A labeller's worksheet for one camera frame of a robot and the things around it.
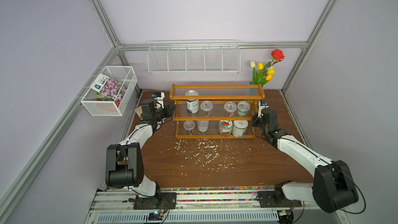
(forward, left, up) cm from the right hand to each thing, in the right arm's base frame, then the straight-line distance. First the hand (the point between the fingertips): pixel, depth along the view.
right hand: (256, 112), depth 88 cm
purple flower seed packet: (+1, +76, +19) cm, 78 cm away
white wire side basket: (-5, +82, +14) cm, 83 cm away
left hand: (+3, +46, +1) cm, 46 cm away
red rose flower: (+26, -13, +20) cm, 35 cm away
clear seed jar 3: (0, +9, +4) cm, 10 cm away
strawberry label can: (-7, +18, -6) cm, 20 cm away
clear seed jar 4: (-3, +39, -9) cm, 40 cm away
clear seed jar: (0, +29, +5) cm, 29 cm away
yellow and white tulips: (+24, -8, +9) cm, 27 cm away
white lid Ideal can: (-8, +10, -5) cm, 14 cm away
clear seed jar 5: (-3, +31, -10) cm, 33 cm away
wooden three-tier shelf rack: (-3, +24, +5) cm, 24 cm away
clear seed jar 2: (0, +16, +4) cm, 17 cm away
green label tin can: (0, +36, +6) cm, 37 cm away
